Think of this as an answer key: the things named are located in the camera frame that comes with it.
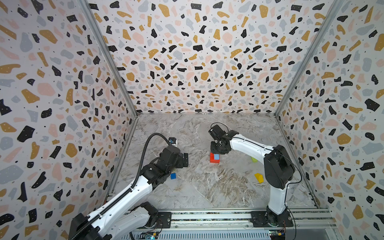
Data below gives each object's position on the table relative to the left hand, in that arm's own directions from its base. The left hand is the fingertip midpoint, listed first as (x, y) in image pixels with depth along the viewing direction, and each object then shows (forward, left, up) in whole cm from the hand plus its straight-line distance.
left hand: (180, 152), depth 78 cm
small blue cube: (-5, +6, -19) cm, 21 cm away
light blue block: (+4, -20, -11) cm, 24 cm away
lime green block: (-13, -31, +17) cm, 38 cm away
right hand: (+9, -18, -10) cm, 22 cm away
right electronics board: (-35, -47, -19) cm, 61 cm away
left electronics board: (-34, +14, -18) cm, 41 cm away
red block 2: (+6, -18, -15) cm, 24 cm away
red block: (+4, -20, -18) cm, 27 cm away
